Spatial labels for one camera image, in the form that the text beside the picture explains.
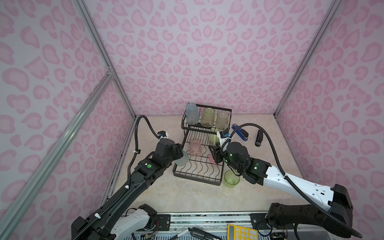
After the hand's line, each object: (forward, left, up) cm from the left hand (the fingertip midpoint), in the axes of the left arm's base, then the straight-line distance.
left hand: (178, 144), depth 76 cm
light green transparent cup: (+15, -16, +5) cm, 22 cm away
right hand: (-3, -17, +3) cm, 17 cm away
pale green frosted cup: (+14, -24, +1) cm, 28 cm away
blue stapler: (+22, -42, -21) cm, 52 cm away
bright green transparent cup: (-10, -29, -21) cm, 37 cm away
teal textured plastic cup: (+19, -7, +3) cm, 21 cm away
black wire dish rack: (+26, -16, -18) cm, 36 cm away
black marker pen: (-36, -7, -17) cm, 40 cm away
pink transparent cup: (+6, -9, -13) cm, 17 cm away
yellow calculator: (-36, -26, -20) cm, 49 cm away
